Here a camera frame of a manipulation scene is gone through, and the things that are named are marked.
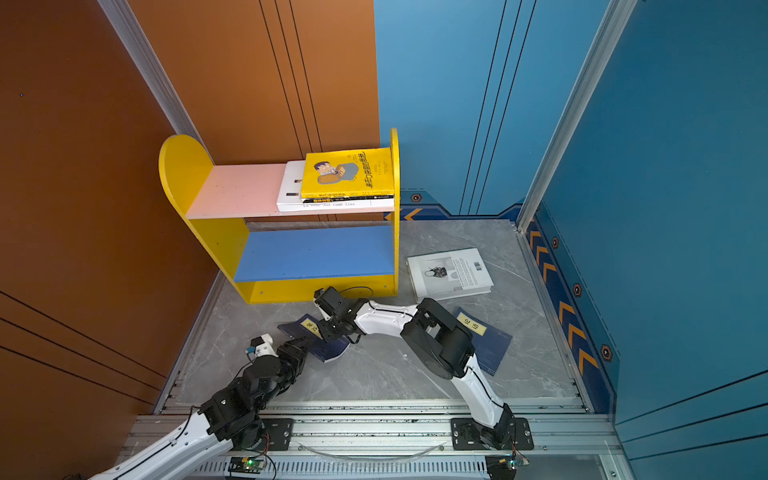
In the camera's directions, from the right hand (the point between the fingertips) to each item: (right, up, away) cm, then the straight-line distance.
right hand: (322, 332), depth 91 cm
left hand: (0, +1, -10) cm, 10 cm away
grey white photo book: (+41, +17, +9) cm, 45 cm away
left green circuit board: (-14, -26, -20) cm, 36 cm away
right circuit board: (+48, -27, -20) cm, 58 cm away
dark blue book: (-4, +2, 0) cm, 5 cm away
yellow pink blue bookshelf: (-17, +24, +4) cm, 29 cm away
